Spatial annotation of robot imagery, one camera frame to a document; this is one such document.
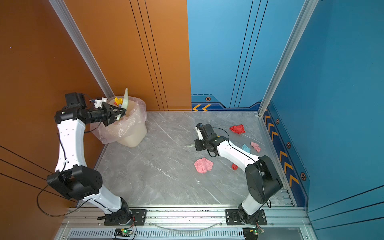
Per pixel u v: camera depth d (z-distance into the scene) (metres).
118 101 0.77
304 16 0.73
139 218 0.74
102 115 0.63
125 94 0.74
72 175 0.46
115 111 0.69
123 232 0.71
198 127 0.81
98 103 0.68
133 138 0.92
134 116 0.83
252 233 0.70
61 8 0.70
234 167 0.89
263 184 0.45
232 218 0.72
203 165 0.89
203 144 0.75
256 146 0.99
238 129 1.08
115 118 0.68
